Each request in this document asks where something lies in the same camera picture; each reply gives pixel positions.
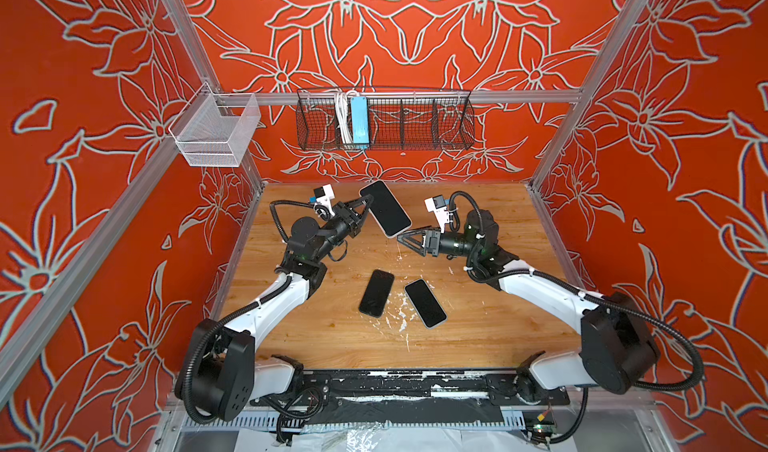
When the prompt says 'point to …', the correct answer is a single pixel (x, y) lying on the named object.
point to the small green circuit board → (541, 432)
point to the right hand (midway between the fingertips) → (399, 239)
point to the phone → (386, 209)
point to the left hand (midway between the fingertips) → (373, 197)
